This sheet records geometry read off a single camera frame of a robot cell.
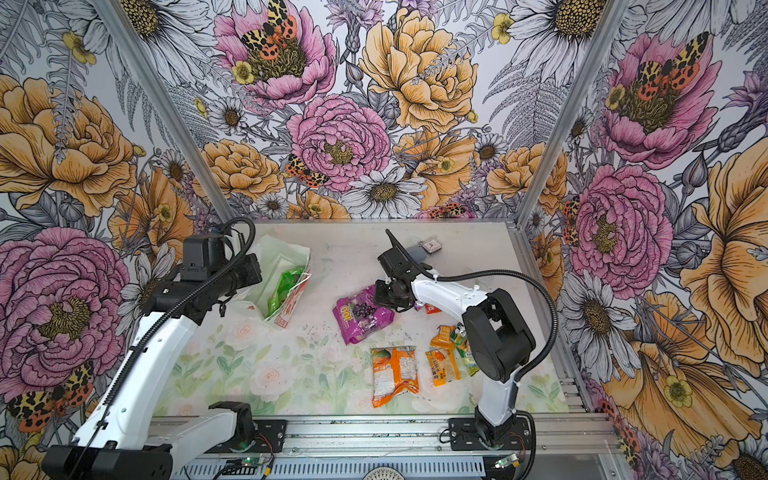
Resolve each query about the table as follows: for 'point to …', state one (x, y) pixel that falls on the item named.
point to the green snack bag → (287, 280)
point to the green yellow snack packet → (462, 344)
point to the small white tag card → (432, 246)
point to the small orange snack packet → (443, 358)
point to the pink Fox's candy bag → (429, 308)
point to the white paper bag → (274, 258)
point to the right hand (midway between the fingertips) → (380, 308)
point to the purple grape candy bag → (358, 316)
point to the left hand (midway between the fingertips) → (258, 274)
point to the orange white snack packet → (395, 371)
